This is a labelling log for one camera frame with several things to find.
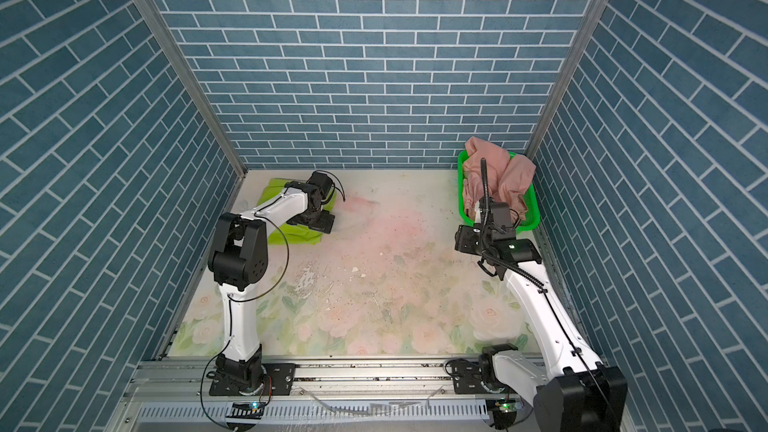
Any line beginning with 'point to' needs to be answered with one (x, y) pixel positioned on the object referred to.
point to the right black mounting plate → (469, 378)
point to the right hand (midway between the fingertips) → (464, 232)
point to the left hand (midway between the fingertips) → (313, 224)
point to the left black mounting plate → (278, 380)
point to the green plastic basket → (533, 212)
